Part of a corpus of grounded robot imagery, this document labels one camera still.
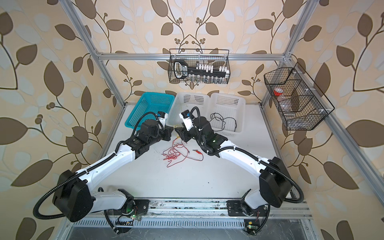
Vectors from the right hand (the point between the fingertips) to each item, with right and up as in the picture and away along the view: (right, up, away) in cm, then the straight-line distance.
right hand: (179, 126), depth 76 cm
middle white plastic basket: (+1, +19, +43) cm, 47 cm away
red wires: (-3, -18, +17) cm, 25 cm away
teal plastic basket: (-30, +16, +43) cm, 55 cm away
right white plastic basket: (+32, +9, +39) cm, 52 cm away
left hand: (-3, 0, +4) cm, 6 cm away
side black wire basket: (+61, +11, -3) cm, 62 cm away
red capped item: (+53, +19, +5) cm, 57 cm away
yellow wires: (-1, -5, -2) cm, 5 cm away
